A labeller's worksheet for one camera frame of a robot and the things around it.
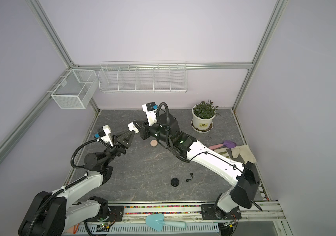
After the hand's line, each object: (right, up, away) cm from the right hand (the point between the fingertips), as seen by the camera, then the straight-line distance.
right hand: (133, 121), depth 63 cm
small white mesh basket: (-49, +22, +35) cm, 64 cm away
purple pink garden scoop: (+54, -15, +36) cm, 67 cm away
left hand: (+1, -5, +2) cm, 5 cm away
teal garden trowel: (+9, -49, +8) cm, 50 cm away
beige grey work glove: (+61, -20, +31) cm, 72 cm away
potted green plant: (+37, +5, +31) cm, 48 cm away
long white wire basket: (-3, +32, +38) cm, 49 cm away
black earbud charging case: (+18, -34, +19) cm, 43 cm away
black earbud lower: (+26, -34, +21) cm, 47 cm away
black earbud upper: (+28, -31, +24) cm, 48 cm away
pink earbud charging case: (+4, -14, +36) cm, 39 cm away
